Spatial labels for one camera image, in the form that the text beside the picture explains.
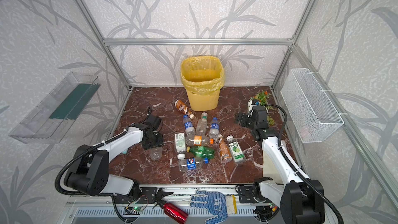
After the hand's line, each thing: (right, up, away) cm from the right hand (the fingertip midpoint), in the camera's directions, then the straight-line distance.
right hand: (243, 110), depth 85 cm
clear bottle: (-47, -22, -4) cm, 53 cm away
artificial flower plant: (+13, +8, +7) cm, 17 cm away
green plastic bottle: (-23, -23, 0) cm, 32 cm away
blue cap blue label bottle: (-16, -12, +9) cm, 21 cm away
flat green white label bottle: (-36, -18, +4) cm, 41 cm away
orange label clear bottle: (-28, -17, +3) cm, 33 cm away
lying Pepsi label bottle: (-28, -27, -7) cm, 40 cm away
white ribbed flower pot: (+1, +3, -10) cm, 11 cm away
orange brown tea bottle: (-11, -21, -2) cm, 24 cm away
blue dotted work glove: (-16, -42, -13) cm, 47 cm away
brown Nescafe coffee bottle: (-39, +2, +17) cm, 43 cm away
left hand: (-47, -17, +4) cm, 50 cm away
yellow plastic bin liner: (-24, +23, +23) cm, 41 cm away
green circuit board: (-52, -44, -15) cm, 70 cm away
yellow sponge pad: (-9, -43, -14) cm, 46 cm away
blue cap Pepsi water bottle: (-31, -13, +9) cm, 35 cm away
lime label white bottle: (-4, -22, -1) cm, 22 cm away
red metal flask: (-35, -43, -19) cm, 58 cm away
